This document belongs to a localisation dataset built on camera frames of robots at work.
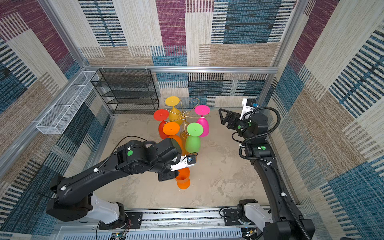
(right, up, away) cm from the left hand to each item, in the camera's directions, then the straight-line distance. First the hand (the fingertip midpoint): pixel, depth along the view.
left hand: (178, 165), depth 63 cm
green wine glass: (+6, +8, +10) cm, 14 cm away
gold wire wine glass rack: (+2, +22, +12) cm, 25 cm away
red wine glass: (-9, +21, +10) cm, 25 cm away
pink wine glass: (+11, +24, +12) cm, 29 cm away
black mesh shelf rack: (-41, +41, +47) cm, 75 cm away
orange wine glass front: (-3, +15, +5) cm, 16 cm away
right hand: (+21, +22, +7) cm, 31 cm away
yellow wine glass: (-4, +22, +20) cm, 29 cm away
